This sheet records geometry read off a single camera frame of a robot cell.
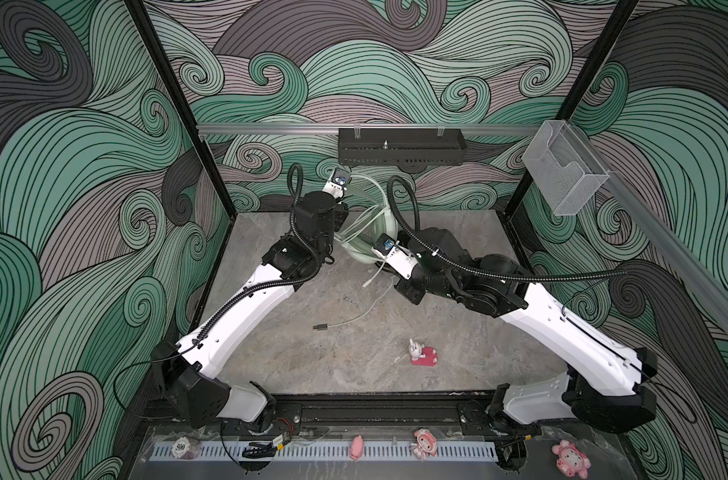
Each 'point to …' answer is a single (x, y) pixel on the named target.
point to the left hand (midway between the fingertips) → (322, 187)
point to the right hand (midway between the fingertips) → (395, 267)
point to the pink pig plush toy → (571, 460)
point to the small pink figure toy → (357, 447)
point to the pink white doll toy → (425, 444)
